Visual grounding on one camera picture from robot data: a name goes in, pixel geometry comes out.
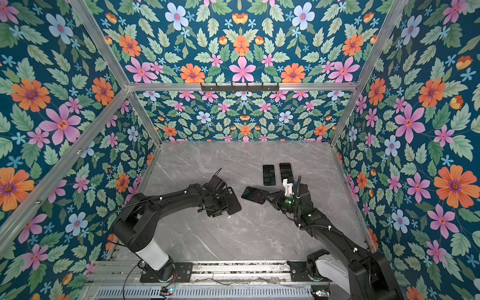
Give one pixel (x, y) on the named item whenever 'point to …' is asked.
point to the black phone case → (232, 202)
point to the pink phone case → (286, 172)
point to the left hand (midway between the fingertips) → (231, 207)
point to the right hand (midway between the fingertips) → (264, 195)
